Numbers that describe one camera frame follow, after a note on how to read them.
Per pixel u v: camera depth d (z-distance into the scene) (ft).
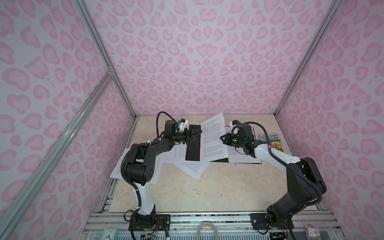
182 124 2.96
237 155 2.53
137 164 1.75
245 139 2.31
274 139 3.36
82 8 2.24
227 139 2.62
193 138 3.11
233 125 2.69
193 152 3.17
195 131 2.84
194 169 3.01
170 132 2.57
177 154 3.22
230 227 2.37
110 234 2.26
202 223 2.34
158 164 3.08
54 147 1.86
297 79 3.16
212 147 3.02
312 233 2.26
